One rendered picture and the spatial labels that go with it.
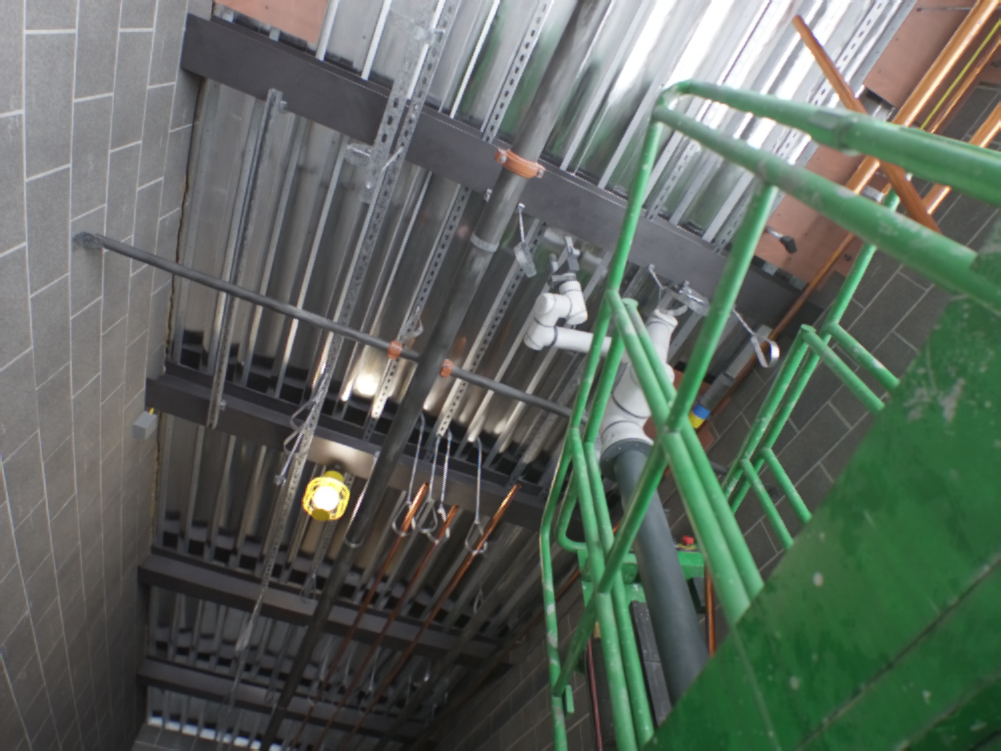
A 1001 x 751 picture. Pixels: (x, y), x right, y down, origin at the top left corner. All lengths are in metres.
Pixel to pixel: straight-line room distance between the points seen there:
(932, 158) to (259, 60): 2.25
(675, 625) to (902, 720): 0.91
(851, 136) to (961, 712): 0.59
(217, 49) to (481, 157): 1.11
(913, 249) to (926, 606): 0.28
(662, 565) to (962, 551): 1.08
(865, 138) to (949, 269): 0.28
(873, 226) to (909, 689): 0.39
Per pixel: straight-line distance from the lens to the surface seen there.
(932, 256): 0.53
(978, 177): 0.61
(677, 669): 1.36
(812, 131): 0.84
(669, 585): 1.46
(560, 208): 2.41
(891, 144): 0.71
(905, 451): 0.52
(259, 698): 6.42
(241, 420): 3.29
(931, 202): 2.28
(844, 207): 0.63
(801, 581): 0.62
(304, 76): 2.43
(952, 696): 0.50
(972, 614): 0.48
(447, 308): 1.88
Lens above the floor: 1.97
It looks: 57 degrees up
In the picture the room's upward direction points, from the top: straight up
